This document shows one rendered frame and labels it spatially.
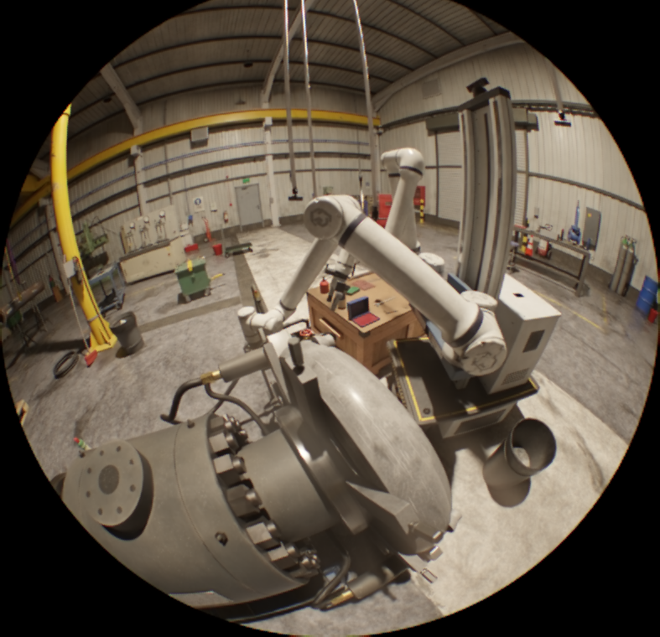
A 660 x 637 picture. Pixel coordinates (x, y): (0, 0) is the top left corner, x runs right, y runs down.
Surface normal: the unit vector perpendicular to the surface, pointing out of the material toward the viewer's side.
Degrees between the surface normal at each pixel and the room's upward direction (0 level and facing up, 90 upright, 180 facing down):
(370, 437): 37
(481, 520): 0
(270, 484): 13
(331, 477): 26
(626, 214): 90
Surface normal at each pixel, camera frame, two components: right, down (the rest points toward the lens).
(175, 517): 0.10, -0.71
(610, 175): -0.90, 0.26
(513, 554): -0.07, -0.87
